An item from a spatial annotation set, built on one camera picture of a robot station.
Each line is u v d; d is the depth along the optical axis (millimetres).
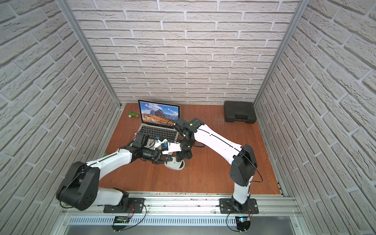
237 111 1109
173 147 654
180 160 732
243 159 444
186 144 642
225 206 730
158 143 777
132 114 1107
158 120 1025
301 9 695
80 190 424
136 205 743
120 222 711
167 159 742
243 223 708
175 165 725
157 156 710
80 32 789
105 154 926
